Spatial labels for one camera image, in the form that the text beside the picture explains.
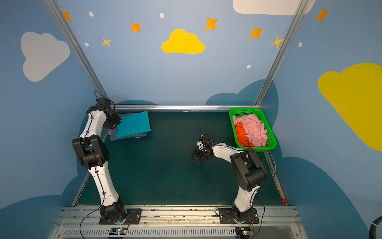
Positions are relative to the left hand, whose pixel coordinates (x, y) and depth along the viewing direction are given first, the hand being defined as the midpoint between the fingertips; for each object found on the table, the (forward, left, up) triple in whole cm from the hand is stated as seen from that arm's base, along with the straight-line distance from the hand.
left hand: (119, 122), depth 98 cm
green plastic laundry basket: (-10, -101, -5) cm, 102 cm away
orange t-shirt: (-3, -84, -9) cm, 85 cm away
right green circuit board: (-58, -75, -14) cm, 96 cm away
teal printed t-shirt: (+5, -6, -8) cm, 11 cm away
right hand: (-19, -49, -9) cm, 54 cm away
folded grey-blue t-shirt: (-3, +6, -7) cm, 9 cm away
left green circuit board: (-58, -14, -13) cm, 61 cm away
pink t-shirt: (+2, -94, -7) cm, 94 cm away
